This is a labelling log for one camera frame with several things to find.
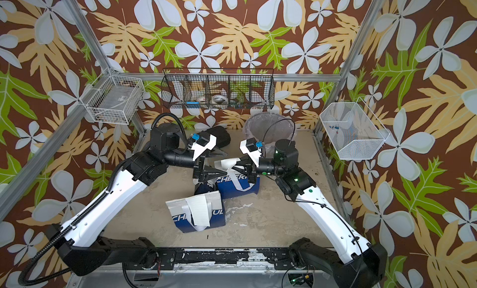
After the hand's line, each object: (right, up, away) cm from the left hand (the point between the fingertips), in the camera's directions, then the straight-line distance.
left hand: (226, 161), depth 58 cm
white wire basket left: (-55, +28, +28) cm, 68 cm away
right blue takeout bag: (+2, -12, +22) cm, 26 cm away
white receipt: (-11, -19, +9) cm, 24 cm away
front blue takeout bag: (-5, -23, +13) cm, 27 cm away
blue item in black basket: (-21, +29, +39) cm, 53 cm away
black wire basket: (-7, +36, +39) cm, 54 cm away
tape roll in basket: (-7, +31, +40) cm, 51 cm away
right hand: (+1, -2, +3) cm, 4 cm away
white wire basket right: (+56, +13, +25) cm, 62 cm away
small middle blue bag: (-11, -14, +24) cm, 30 cm away
